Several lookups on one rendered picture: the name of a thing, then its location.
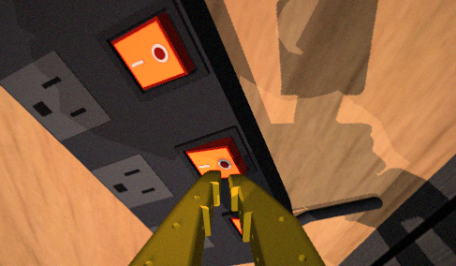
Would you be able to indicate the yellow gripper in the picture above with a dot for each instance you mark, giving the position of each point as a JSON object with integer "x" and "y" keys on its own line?
{"x": 276, "y": 236}

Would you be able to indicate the black power strip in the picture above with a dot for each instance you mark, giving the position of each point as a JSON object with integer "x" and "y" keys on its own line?
{"x": 143, "y": 94}

